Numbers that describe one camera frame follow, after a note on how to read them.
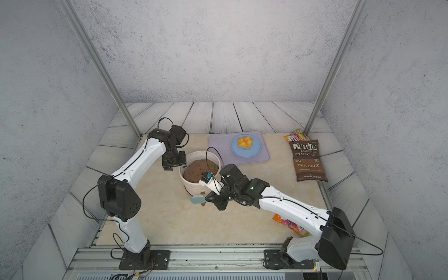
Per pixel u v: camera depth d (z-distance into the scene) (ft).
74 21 2.40
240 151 3.54
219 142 3.87
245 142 3.69
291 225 2.64
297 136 3.80
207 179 2.05
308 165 3.33
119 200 1.55
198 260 2.44
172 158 2.34
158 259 2.40
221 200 2.10
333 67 2.89
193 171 2.93
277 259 2.39
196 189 2.76
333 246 1.25
